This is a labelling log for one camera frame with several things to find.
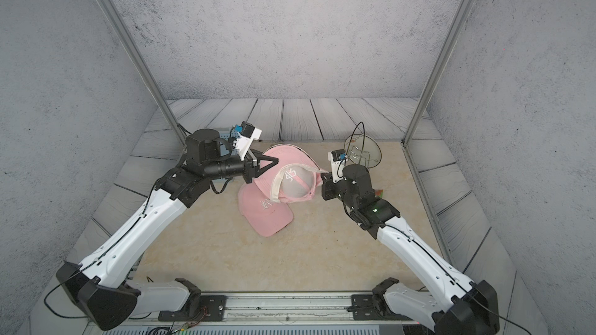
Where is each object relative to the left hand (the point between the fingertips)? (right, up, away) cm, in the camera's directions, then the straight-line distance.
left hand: (277, 160), depth 64 cm
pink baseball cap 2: (-7, -23, +28) cm, 36 cm away
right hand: (+14, -5, +12) cm, 19 cm away
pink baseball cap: (+5, -5, +6) cm, 9 cm away
